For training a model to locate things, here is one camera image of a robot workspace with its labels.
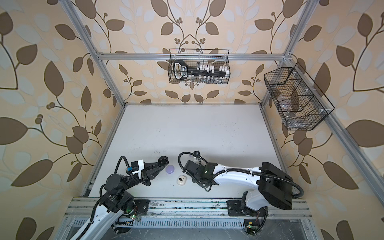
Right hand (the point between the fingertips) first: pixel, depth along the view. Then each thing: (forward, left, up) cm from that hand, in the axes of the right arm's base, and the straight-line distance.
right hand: (197, 174), depth 82 cm
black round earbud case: (-1, +15, +19) cm, 25 cm away
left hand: (-2, +15, +18) cm, 24 cm away
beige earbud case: (-2, +9, -3) cm, 9 cm away
